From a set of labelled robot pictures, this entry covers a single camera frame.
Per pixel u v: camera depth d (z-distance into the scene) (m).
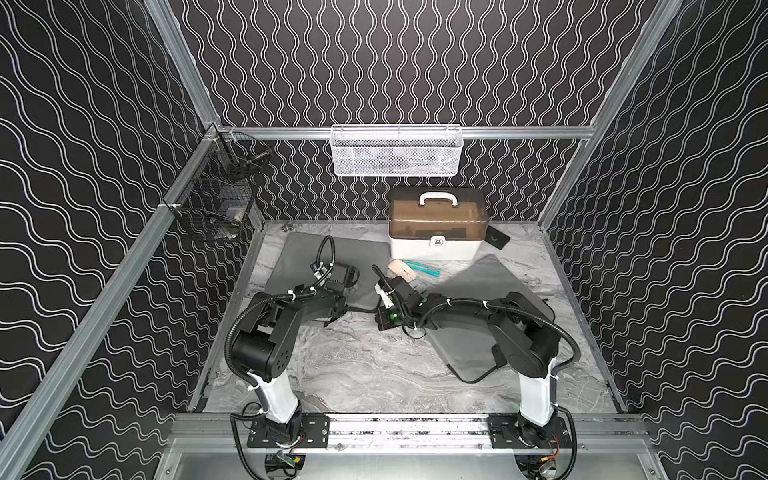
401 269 1.03
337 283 0.78
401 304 0.73
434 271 1.06
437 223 1.09
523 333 0.53
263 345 0.49
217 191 0.93
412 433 0.75
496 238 1.12
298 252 1.06
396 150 1.34
